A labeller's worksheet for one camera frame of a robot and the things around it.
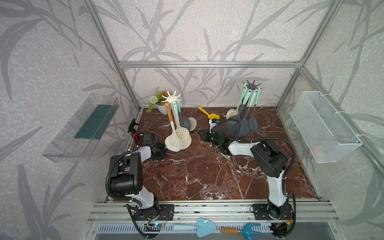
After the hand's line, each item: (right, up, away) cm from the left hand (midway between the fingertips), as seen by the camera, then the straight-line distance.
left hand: (168, 147), depth 95 cm
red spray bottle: (-12, +9, -18) cm, 24 cm away
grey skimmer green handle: (+46, +25, -10) cm, 53 cm away
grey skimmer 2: (+55, +16, 0) cm, 58 cm away
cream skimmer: (+16, +15, +12) cm, 25 cm away
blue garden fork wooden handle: (+35, -33, -28) cm, 56 cm away
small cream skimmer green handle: (+11, +9, -6) cm, 15 cm away
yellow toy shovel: (+29, +21, +20) cm, 41 cm away
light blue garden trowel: (+23, -33, -26) cm, 48 cm away
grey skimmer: (+12, +16, -4) cm, 21 cm away
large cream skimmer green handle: (+43, +22, +3) cm, 48 cm away
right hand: (+21, +11, 0) cm, 23 cm away
